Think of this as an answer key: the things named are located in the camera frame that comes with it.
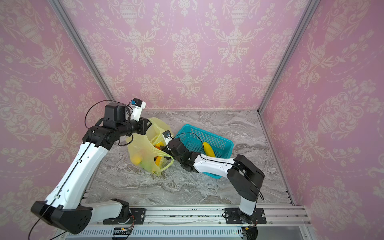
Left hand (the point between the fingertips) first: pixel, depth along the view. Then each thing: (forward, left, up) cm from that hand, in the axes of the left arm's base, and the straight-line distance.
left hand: (152, 122), depth 70 cm
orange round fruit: (-9, -2, -8) cm, 12 cm away
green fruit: (-12, +5, -20) cm, 24 cm away
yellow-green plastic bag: (-8, +5, -12) cm, 16 cm away
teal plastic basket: (+13, -18, -32) cm, 39 cm away
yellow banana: (+3, -29, -30) cm, 42 cm away
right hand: (0, -4, -17) cm, 18 cm away
